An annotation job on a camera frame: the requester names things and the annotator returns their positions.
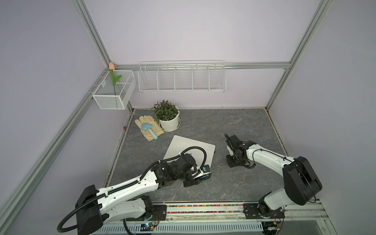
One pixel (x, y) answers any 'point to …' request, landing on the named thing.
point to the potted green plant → (168, 115)
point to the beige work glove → (155, 128)
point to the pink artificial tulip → (115, 80)
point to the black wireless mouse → (206, 176)
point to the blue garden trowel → (146, 126)
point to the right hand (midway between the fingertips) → (231, 162)
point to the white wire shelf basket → (182, 76)
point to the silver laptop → (178, 144)
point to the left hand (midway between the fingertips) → (197, 174)
